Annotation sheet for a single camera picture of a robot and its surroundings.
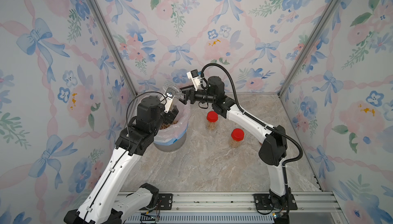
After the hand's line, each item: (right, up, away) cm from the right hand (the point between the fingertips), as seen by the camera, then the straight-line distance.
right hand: (176, 92), depth 71 cm
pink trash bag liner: (-3, -20, -1) cm, 20 cm away
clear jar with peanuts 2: (+32, -29, +20) cm, 48 cm away
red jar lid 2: (+31, -22, +10) cm, 39 cm away
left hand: (-4, -4, -6) cm, 8 cm away
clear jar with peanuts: (+19, -19, +28) cm, 39 cm away
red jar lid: (+19, -13, +19) cm, 30 cm away
